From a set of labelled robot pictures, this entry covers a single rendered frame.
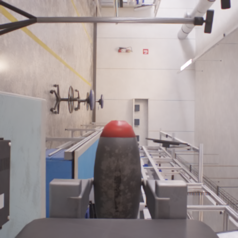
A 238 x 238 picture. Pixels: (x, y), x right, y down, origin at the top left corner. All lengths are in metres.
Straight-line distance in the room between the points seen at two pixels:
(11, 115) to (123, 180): 0.39
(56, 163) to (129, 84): 9.76
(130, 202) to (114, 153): 0.03
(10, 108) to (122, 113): 10.86
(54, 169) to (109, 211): 1.61
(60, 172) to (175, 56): 10.21
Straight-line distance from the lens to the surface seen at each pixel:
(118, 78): 11.43
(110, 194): 0.16
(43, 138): 0.73
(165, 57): 11.64
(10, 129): 0.52
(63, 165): 1.75
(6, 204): 0.45
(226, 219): 3.19
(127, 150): 0.16
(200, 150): 4.03
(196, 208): 3.06
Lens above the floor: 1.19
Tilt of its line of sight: 1 degrees down
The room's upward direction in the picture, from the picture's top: 91 degrees clockwise
